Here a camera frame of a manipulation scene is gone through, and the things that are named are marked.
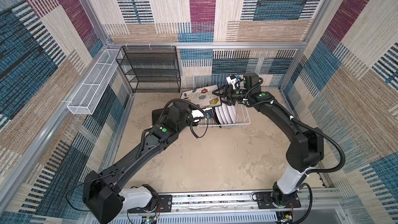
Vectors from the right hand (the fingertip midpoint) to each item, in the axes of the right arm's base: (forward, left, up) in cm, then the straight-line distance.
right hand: (216, 97), depth 79 cm
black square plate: (-2, -1, -15) cm, 15 cm away
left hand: (-5, +10, +2) cm, 12 cm away
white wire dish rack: (+35, +4, -19) cm, 40 cm away
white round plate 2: (0, -6, -14) cm, 15 cm away
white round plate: (-1, -2, -14) cm, 14 cm away
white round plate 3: (+1, -11, -15) cm, 19 cm away
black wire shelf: (+37, +43, -10) cm, 58 cm away
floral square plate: (+1, +7, -1) cm, 7 cm away
